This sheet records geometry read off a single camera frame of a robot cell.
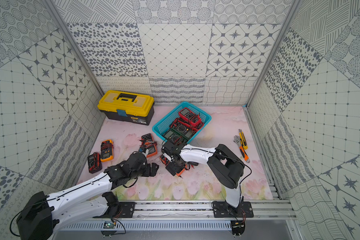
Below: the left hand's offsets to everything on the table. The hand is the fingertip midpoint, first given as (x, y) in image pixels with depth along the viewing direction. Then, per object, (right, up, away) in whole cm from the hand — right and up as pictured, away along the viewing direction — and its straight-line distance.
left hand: (153, 163), depth 82 cm
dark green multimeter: (+11, +13, +17) cm, 24 cm away
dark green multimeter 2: (+19, +14, +18) cm, 30 cm away
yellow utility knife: (+57, +11, +17) cm, 60 cm away
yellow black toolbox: (-21, +34, +15) cm, 43 cm away
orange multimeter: (-6, +10, +12) cm, 17 cm away
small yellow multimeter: (-31, +5, +9) cm, 32 cm away
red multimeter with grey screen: (+21, +27, +19) cm, 39 cm away
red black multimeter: (+16, +19, +23) cm, 34 cm away
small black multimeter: (+6, +1, +5) cm, 8 cm away
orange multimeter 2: (+13, -2, -3) cm, 14 cm away
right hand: (+14, -4, +7) cm, 16 cm away
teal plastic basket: (+4, +22, +19) cm, 29 cm away
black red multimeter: (-35, 0, +4) cm, 35 cm away
